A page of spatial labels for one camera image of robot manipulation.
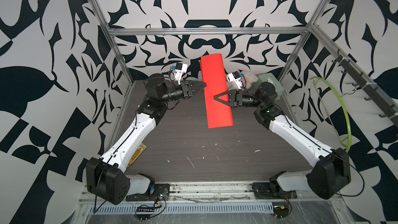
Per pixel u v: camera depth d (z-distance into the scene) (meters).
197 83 0.61
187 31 0.91
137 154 0.85
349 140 0.64
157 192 0.73
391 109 0.50
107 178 0.38
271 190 0.69
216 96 0.61
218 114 0.62
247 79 1.11
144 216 0.69
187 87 0.57
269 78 1.12
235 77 0.62
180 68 0.61
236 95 0.58
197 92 0.62
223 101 0.60
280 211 0.71
